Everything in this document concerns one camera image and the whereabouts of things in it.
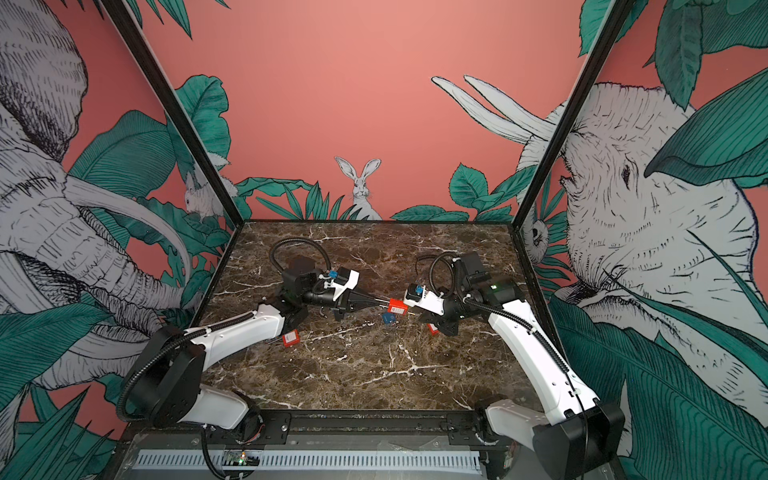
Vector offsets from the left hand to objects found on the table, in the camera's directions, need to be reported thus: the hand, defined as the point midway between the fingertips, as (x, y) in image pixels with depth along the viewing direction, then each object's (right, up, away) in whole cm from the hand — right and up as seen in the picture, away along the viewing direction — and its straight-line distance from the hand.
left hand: (376, 299), depth 70 cm
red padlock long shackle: (+5, -1, -2) cm, 5 cm away
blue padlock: (+3, -10, +23) cm, 25 cm away
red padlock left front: (-27, -15, +17) cm, 35 cm away
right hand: (+11, -3, +2) cm, 12 cm away
